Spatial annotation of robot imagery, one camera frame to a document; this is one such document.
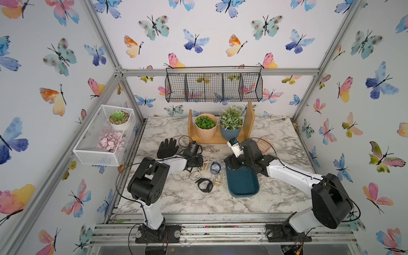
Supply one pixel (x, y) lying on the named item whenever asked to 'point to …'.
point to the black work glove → (166, 149)
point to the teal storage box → (242, 182)
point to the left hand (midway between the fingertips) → (202, 159)
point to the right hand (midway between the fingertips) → (230, 156)
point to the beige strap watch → (205, 163)
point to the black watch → (209, 187)
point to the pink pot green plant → (205, 125)
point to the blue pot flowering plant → (231, 120)
